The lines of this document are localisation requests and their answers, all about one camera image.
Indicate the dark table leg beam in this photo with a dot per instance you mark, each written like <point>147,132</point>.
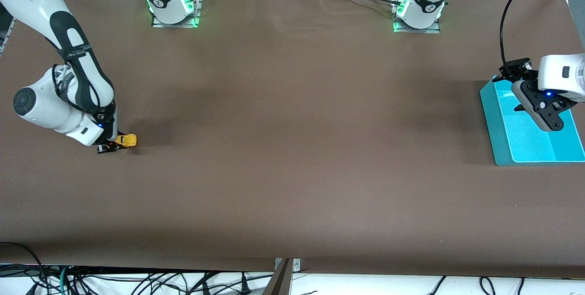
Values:
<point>279,283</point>

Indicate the brown table cover sheet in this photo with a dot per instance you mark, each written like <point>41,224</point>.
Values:
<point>292,148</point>

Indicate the teal plastic storage bin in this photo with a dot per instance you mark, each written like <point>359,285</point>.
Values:
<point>525,148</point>

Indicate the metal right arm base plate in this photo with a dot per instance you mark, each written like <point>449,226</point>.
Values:
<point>176,25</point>

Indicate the yellow toy beetle car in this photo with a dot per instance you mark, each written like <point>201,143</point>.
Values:
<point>127,140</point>

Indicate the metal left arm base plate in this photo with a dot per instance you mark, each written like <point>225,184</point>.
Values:
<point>418,30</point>

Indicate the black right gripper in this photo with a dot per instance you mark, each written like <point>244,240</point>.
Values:
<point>108,133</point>

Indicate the metal table edge bracket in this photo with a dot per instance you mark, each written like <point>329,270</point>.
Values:
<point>296,264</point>

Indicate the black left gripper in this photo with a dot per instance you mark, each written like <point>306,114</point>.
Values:
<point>517,69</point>

